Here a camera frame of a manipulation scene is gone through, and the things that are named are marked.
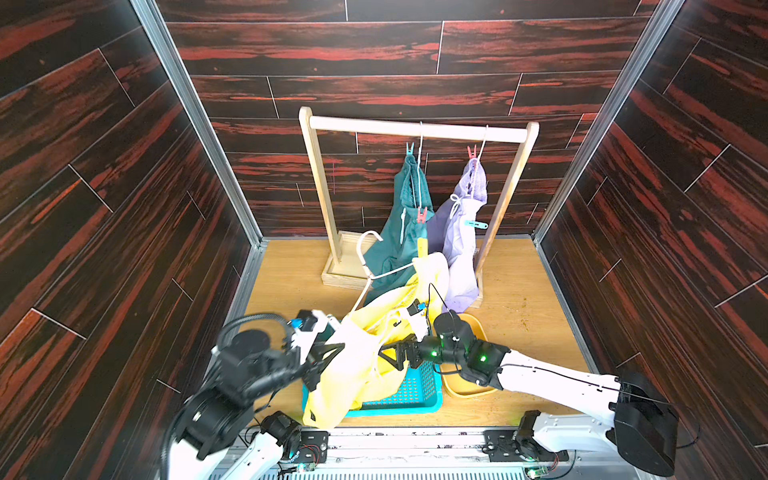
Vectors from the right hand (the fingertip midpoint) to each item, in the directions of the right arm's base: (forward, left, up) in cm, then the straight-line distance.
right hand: (389, 339), depth 75 cm
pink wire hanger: (+35, +10, -16) cm, 40 cm away
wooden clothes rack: (+35, +18, -16) cm, 43 cm away
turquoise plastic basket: (-8, -9, -17) cm, 21 cm away
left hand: (-8, +9, +12) cm, 17 cm away
